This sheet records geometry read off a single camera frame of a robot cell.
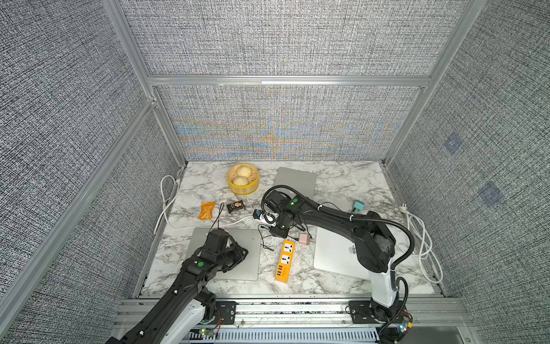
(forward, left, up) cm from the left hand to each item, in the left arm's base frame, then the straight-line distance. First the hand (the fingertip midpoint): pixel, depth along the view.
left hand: (251, 250), depth 81 cm
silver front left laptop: (+9, +2, -9) cm, 12 cm away
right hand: (+11, -9, +1) cm, 15 cm away
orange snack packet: (+22, +22, -6) cm, 32 cm away
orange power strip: (-3, -13, -5) cm, 14 cm away
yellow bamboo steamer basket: (+38, +5, -2) cm, 38 cm away
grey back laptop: (+38, -26, -8) cm, 47 cm away
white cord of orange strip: (+24, +42, -6) cm, 48 cm away
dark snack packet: (+24, +9, -6) cm, 26 cm away
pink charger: (+6, -22, -6) cm, 23 cm away
